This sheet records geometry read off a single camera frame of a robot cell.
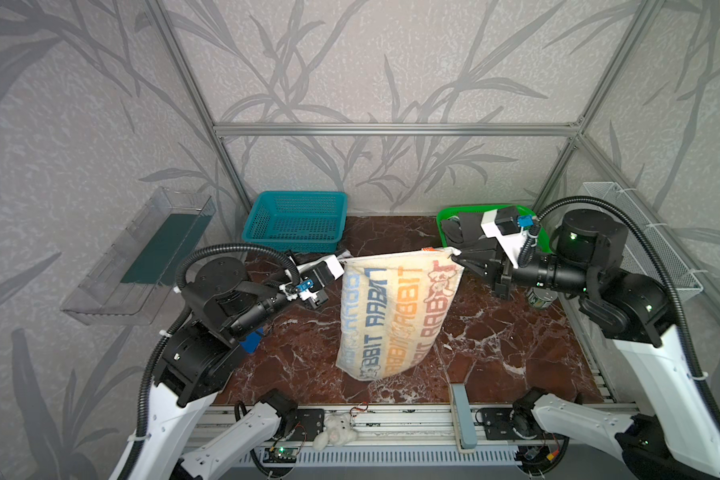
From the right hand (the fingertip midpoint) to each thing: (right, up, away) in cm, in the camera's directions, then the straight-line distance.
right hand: (458, 243), depth 53 cm
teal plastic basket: (-47, +8, +67) cm, 82 cm away
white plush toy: (-24, -44, +17) cm, 53 cm away
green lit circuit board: (-38, -51, +19) cm, 67 cm away
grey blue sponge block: (+6, -42, +17) cm, 46 cm away
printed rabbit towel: (-11, -13, +4) cm, 17 cm away
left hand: (-21, 0, -3) cm, 21 cm away
